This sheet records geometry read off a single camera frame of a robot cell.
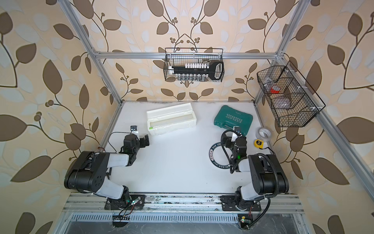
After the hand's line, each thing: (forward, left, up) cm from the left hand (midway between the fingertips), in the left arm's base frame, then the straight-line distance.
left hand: (137, 134), depth 94 cm
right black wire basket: (+3, -87, +29) cm, 92 cm away
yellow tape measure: (-4, -79, -2) cm, 80 cm away
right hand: (0, -62, +2) cm, 62 cm away
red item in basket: (+13, -83, +27) cm, 88 cm away
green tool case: (+16, -62, -1) cm, 64 cm away
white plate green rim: (-12, -53, -7) cm, 54 cm away
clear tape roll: (+5, -87, -5) cm, 87 cm away
